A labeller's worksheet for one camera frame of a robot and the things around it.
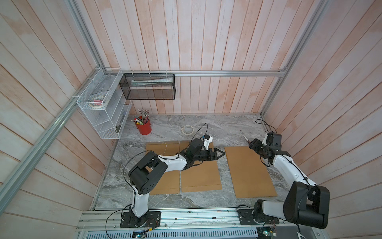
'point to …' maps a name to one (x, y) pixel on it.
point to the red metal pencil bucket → (144, 129)
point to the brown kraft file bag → (168, 182)
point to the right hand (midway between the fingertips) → (253, 143)
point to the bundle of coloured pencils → (144, 115)
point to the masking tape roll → (187, 126)
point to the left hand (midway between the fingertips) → (221, 156)
